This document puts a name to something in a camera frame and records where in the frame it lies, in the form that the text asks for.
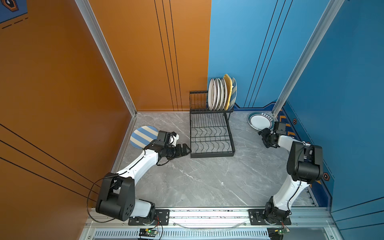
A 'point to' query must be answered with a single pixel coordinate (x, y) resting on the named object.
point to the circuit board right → (283, 230)
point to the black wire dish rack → (211, 134)
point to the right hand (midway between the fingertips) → (260, 134)
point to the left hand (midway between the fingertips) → (186, 150)
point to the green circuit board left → (146, 232)
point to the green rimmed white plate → (259, 121)
